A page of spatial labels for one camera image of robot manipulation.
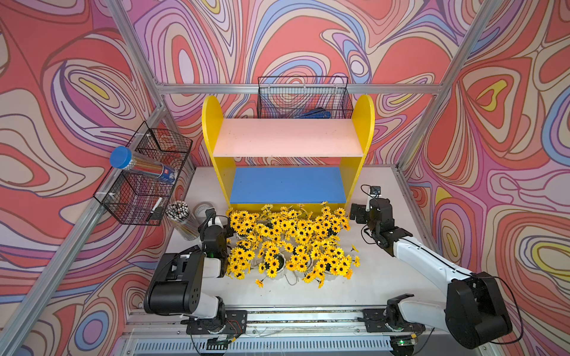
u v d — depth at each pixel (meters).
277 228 0.80
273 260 0.72
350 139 0.75
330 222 0.81
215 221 0.77
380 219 0.65
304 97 0.96
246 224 0.80
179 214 0.80
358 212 0.78
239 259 0.74
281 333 0.73
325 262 0.73
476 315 0.41
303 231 0.80
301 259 0.74
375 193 0.74
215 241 0.68
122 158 0.62
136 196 0.74
